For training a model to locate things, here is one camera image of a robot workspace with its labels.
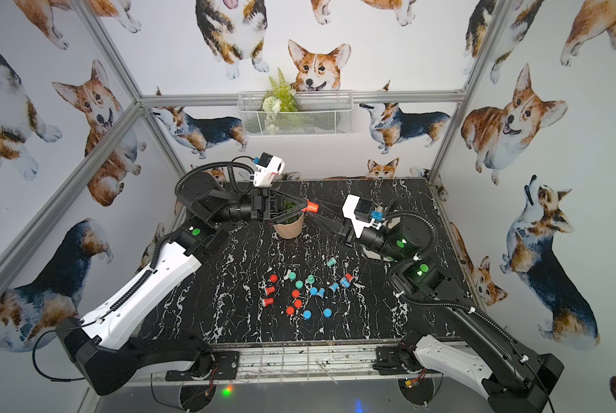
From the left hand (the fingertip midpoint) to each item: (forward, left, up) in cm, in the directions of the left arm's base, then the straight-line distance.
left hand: (306, 210), depth 49 cm
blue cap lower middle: (-5, +2, -49) cm, 49 cm away
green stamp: (+6, +1, -46) cm, 46 cm away
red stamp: (+2, +15, -47) cm, 49 cm away
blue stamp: (+2, 0, -48) cm, 48 cm away
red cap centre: (+2, +6, -48) cm, 49 cm away
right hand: (+1, -1, 0) cm, 1 cm away
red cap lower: (-4, +8, -48) cm, 49 cm away
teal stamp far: (+13, -6, -48) cm, 50 cm away
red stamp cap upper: (+7, +14, -48) cm, 51 cm away
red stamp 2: (-1, +15, -47) cm, 49 cm away
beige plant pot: (+23, +8, -41) cm, 48 cm away
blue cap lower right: (-5, -4, -48) cm, 49 cm away
